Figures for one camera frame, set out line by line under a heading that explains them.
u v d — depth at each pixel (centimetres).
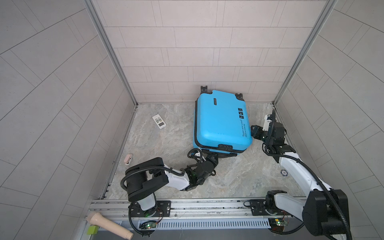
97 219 65
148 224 65
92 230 64
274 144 62
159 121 103
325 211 39
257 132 74
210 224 68
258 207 71
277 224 68
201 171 60
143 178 46
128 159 84
